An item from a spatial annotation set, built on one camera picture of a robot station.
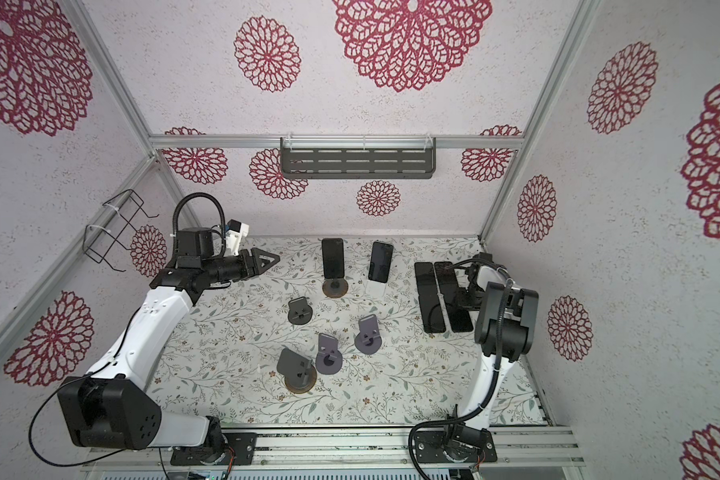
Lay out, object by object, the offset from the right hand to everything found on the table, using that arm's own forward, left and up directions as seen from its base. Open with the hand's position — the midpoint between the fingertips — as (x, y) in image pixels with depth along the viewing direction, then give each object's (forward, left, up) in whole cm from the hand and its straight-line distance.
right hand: (475, 302), depth 100 cm
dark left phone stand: (-8, +58, +4) cm, 58 cm away
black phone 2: (-10, +16, +6) cm, 20 cm away
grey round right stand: (-17, +36, +4) cm, 39 cm away
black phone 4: (-7, +6, 0) cm, 10 cm away
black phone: (+7, +15, -1) cm, 17 cm away
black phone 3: (+10, +8, -1) cm, 13 cm away
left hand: (-8, +60, +27) cm, 67 cm away
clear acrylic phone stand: (+4, +34, +1) cm, 34 cm away
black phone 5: (+7, +47, +14) cm, 50 cm away
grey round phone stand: (-23, +47, +4) cm, 52 cm away
